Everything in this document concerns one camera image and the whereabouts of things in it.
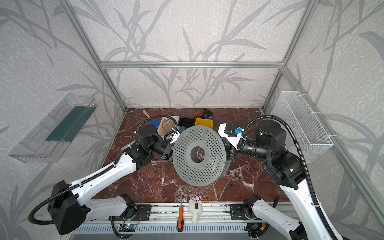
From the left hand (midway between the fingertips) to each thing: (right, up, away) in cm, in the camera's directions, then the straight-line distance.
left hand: (187, 163), depth 55 cm
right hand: (+8, +12, -3) cm, 14 cm away
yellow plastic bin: (+7, +15, +48) cm, 50 cm away
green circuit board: (-30, -36, +15) cm, 49 cm away
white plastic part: (+2, -27, +17) cm, 32 cm away
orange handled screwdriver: (-5, -31, +14) cm, 35 cm away
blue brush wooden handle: (-31, +15, +56) cm, 66 cm away
